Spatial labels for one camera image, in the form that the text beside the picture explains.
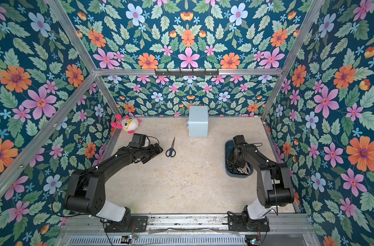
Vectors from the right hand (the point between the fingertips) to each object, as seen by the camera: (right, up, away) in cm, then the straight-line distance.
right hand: (231, 161), depth 92 cm
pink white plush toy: (-71, +24, +15) cm, 76 cm away
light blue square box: (-21, +24, +3) cm, 32 cm away
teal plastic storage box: (-1, -5, -4) cm, 6 cm away
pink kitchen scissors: (+7, -4, -5) cm, 9 cm away
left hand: (-44, +7, -1) cm, 44 cm away
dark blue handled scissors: (-39, +4, +7) cm, 39 cm away
